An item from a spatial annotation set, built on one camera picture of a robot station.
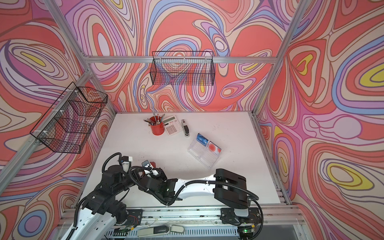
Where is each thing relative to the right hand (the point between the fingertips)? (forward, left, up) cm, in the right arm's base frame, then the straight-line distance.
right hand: (153, 173), depth 78 cm
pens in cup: (+37, +5, +1) cm, 37 cm away
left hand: (+1, +1, +3) cm, 3 cm away
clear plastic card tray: (+15, -31, -5) cm, 34 cm away
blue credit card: (+22, -27, -1) cm, 35 cm away
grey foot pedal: (-24, -5, -6) cm, 26 cm away
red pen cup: (+35, +3, -3) cm, 35 cm away
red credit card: (+15, -34, -1) cm, 37 cm away
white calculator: (+39, -6, -7) cm, 41 cm away
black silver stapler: (+34, -17, -5) cm, 39 cm away
